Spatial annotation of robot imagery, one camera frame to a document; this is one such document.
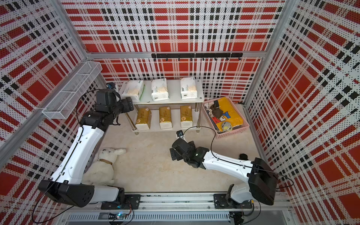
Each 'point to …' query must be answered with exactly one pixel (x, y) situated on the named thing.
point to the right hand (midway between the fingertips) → (181, 147)
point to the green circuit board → (119, 215)
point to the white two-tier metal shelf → (163, 104)
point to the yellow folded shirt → (233, 118)
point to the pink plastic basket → (224, 116)
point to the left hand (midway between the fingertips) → (126, 102)
